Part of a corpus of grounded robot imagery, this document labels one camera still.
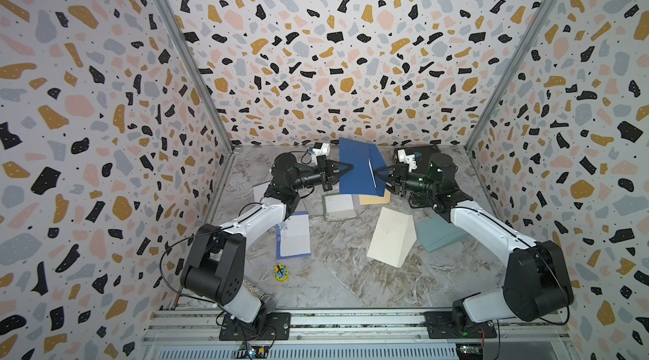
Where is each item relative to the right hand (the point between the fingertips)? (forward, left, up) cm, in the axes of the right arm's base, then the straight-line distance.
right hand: (375, 178), depth 75 cm
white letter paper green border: (+7, +12, -27) cm, 30 cm away
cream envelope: (-6, -9, -28) cm, 30 cm away
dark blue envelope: (+5, +3, +3) cm, 6 cm away
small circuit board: (-41, +35, -27) cm, 60 cm away
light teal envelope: (-4, -24, -26) cm, 35 cm away
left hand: (-2, +6, +5) cm, 9 cm away
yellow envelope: (+11, -2, -27) cm, 30 cm away
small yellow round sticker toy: (-20, +30, -26) cm, 44 cm away
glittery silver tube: (-29, +31, -23) cm, 48 cm away
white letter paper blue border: (-6, +28, -27) cm, 40 cm away
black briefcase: (+8, -14, +3) cm, 17 cm away
